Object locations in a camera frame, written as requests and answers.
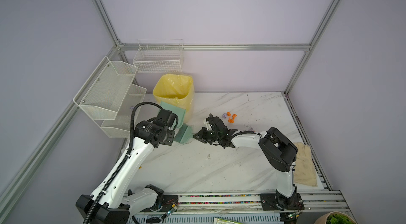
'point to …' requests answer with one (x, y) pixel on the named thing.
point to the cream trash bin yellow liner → (177, 90)
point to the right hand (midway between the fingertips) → (192, 137)
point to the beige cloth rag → (305, 171)
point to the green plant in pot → (334, 217)
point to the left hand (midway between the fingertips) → (162, 138)
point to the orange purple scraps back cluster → (231, 118)
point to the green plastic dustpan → (180, 112)
